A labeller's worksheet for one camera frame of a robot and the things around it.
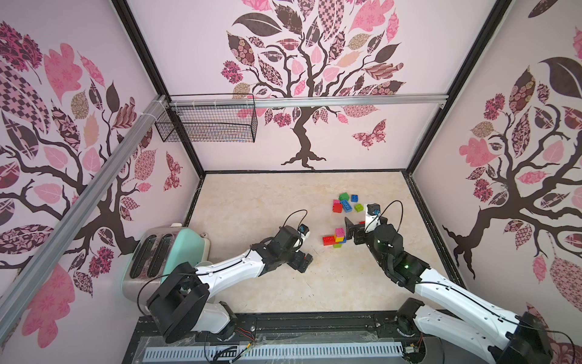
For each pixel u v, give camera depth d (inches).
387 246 21.7
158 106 32.4
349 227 27.5
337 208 41.0
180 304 16.3
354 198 42.2
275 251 25.3
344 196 42.2
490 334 17.1
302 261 29.2
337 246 36.1
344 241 34.6
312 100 37.2
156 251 28.6
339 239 34.2
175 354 27.4
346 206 40.8
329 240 35.3
